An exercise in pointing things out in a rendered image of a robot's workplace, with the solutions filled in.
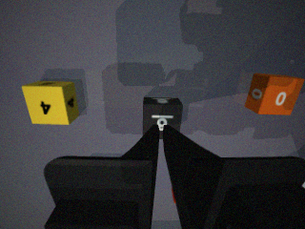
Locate yellow block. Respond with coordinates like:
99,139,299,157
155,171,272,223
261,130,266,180
22,81,79,125

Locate orange block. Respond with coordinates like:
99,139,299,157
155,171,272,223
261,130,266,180
244,73,304,115

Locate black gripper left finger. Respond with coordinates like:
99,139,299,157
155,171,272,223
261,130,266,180
43,125,160,229

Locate black block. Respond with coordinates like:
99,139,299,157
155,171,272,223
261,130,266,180
143,97,183,139

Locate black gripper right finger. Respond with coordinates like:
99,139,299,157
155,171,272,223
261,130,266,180
163,125,305,229

